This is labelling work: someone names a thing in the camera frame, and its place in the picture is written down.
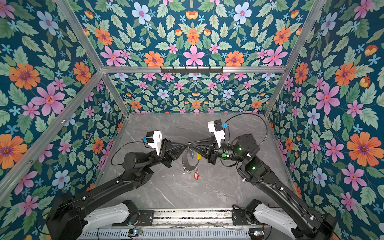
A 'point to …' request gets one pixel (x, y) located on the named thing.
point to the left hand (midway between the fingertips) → (185, 146)
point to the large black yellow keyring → (185, 162)
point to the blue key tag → (193, 154)
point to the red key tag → (196, 176)
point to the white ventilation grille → (167, 234)
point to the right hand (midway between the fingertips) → (192, 145)
